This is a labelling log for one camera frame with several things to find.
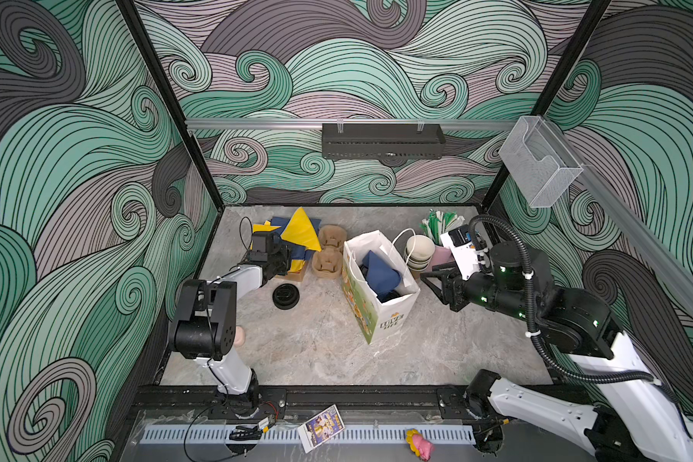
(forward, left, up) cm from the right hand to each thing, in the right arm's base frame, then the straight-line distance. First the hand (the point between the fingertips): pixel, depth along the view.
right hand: (429, 274), depth 58 cm
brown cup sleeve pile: (+23, +24, -32) cm, 46 cm away
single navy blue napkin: (+7, +8, -15) cm, 18 cm away
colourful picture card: (-24, +23, -33) cm, 47 cm away
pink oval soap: (-2, +49, -33) cm, 59 cm away
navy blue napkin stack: (+40, +29, -32) cm, 59 cm away
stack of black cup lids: (+11, +37, -33) cm, 50 cm away
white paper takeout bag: (-3, +9, -15) cm, 18 cm away
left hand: (+26, +35, -26) cm, 51 cm away
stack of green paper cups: (+18, -6, -22) cm, 29 cm away
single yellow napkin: (+34, +34, -28) cm, 56 cm away
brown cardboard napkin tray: (+18, +35, -32) cm, 51 cm away
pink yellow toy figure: (-27, 0, -31) cm, 42 cm away
